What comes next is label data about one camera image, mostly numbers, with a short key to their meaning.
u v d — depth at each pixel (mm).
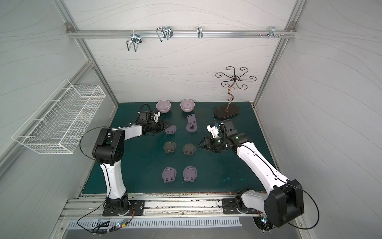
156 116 950
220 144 656
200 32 784
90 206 751
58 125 685
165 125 953
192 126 1024
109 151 541
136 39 783
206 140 696
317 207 387
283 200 391
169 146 960
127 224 690
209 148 666
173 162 914
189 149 934
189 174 853
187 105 1150
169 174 844
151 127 866
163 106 1148
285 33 783
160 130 920
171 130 1022
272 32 765
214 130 733
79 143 528
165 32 765
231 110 1136
